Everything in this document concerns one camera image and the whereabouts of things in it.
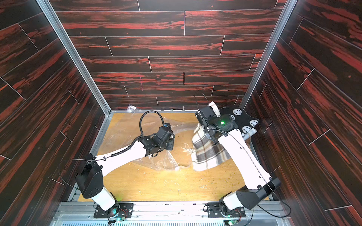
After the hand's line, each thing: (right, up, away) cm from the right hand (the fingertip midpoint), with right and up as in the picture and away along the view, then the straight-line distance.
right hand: (228, 127), depth 68 cm
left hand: (-28, -9, +17) cm, 34 cm away
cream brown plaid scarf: (-7, -17, +16) cm, 24 cm away
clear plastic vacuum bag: (-68, -5, +38) cm, 78 cm away
